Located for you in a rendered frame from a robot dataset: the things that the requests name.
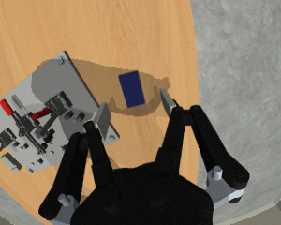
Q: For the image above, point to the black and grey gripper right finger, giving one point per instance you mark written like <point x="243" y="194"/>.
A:
<point x="226" y="177"/>

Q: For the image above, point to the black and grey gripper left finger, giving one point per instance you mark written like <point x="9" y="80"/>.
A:
<point x="60" y="203"/>

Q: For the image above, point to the blue rectangular plate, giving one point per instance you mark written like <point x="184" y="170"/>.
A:
<point x="131" y="86"/>

